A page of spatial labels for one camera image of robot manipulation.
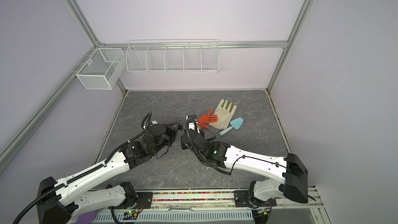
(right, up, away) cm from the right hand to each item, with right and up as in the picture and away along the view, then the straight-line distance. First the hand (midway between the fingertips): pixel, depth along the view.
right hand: (184, 132), depth 72 cm
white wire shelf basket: (+6, +47, +32) cm, 57 cm away
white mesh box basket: (-56, +36, +27) cm, 72 cm away
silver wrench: (+2, -36, -1) cm, 36 cm away
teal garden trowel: (+30, +1, +30) cm, 42 cm away
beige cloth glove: (+22, +6, +33) cm, 40 cm away
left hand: (-2, +3, +2) cm, 3 cm away
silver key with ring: (+10, -21, +11) cm, 26 cm away
